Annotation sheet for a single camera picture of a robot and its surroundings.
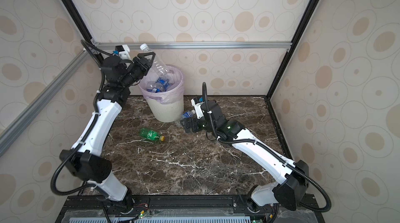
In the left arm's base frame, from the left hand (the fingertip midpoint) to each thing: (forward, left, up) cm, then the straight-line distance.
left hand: (156, 52), depth 65 cm
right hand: (-18, -13, -23) cm, 32 cm away
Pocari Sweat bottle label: (+14, +5, -30) cm, 33 cm away
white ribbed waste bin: (-1, +1, -41) cm, 41 cm away
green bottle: (-14, +12, -45) cm, 49 cm away
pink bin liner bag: (+12, +4, -33) cm, 36 cm away
